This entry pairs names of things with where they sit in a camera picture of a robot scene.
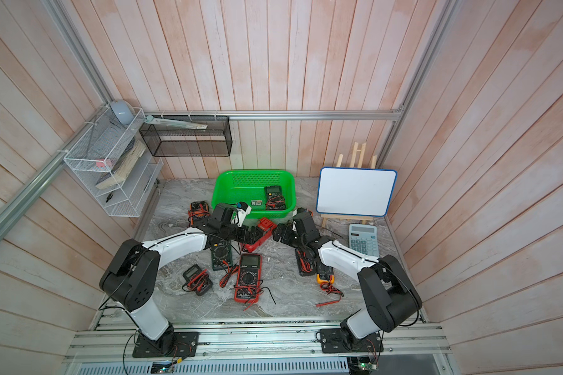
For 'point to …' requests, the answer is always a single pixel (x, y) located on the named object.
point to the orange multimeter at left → (197, 209)
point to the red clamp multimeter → (268, 227)
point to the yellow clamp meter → (324, 274)
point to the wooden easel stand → (356, 161)
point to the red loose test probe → (324, 303)
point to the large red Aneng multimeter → (249, 283)
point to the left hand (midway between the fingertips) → (254, 235)
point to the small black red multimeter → (197, 280)
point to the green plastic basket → (249, 186)
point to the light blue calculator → (363, 238)
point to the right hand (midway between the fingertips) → (279, 232)
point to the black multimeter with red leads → (306, 262)
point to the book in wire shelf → (123, 166)
